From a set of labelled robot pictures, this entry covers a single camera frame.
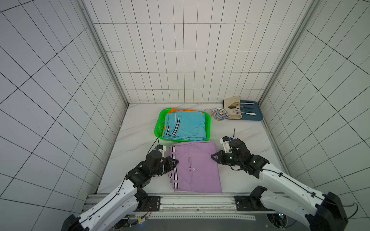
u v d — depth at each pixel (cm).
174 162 76
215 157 74
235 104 118
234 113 113
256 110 117
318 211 39
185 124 95
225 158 69
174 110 101
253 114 113
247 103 121
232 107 118
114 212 49
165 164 67
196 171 75
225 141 73
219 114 110
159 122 97
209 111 105
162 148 74
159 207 73
